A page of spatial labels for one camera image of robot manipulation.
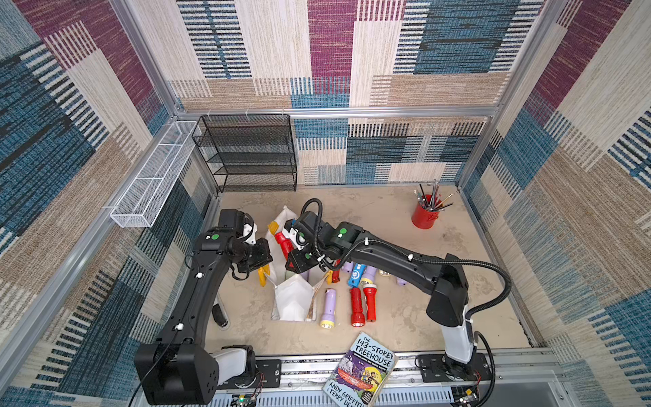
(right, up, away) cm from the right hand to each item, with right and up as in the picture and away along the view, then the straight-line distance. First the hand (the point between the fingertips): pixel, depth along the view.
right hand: (297, 264), depth 77 cm
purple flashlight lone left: (+9, -18, +3) cm, 20 cm away
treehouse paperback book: (+18, -29, -6) cm, 35 cm away
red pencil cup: (+47, +15, +22) cm, 54 cm away
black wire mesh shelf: (-24, +41, +32) cm, 57 cm away
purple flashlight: (+23, -6, +11) cm, 27 cm away
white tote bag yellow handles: (-1, -9, +2) cm, 10 cm away
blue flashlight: (+19, -5, +12) cm, 23 cm away
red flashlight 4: (-3, +7, -3) cm, 8 cm away
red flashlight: (+12, -6, +13) cm, 19 cm away
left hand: (-8, +2, +1) cm, 8 cm away
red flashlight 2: (+19, -17, +4) cm, 25 cm away
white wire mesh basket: (-42, +19, -6) cm, 47 cm away
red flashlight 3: (+23, -11, +9) cm, 27 cm away
